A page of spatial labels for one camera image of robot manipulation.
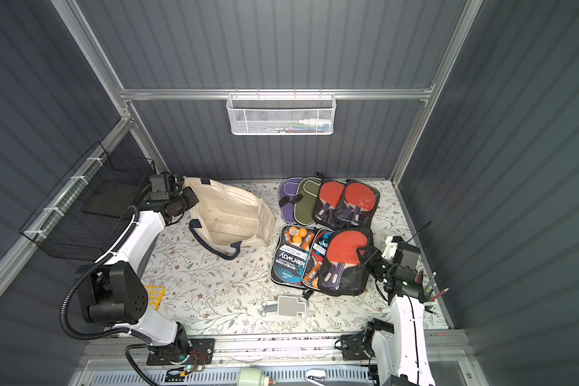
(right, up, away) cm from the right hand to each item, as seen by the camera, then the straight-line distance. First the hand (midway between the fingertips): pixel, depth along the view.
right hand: (366, 254), depth 80 cm
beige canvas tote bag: (-55, +10, +27) cm, 63 cm away
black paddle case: (-10, +13, +25) cm, 29 cm away
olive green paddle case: (-17, +24, +32) cm, 43 cm away
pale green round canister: (-35, -29, -17) cm, 49 cm away
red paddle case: (+5, +16, +26) cm, 31 cm away
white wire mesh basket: (-31, +59, +32) cm, 74 cm away
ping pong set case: (-17, -4, +11) cm, 20 cm away
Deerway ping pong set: (-26, -3, +11) cm, 28 cm away
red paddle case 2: (-9, -6, -1) cm, 11 cm away
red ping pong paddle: (-7, +22, +32) cm, 39 cm away
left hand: (-61, +20, +7) cm, 64 cm away
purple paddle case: (-27, +25, +35) cm, 51 cm away
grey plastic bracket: (-27, -16, -3) cm, 32 cm away
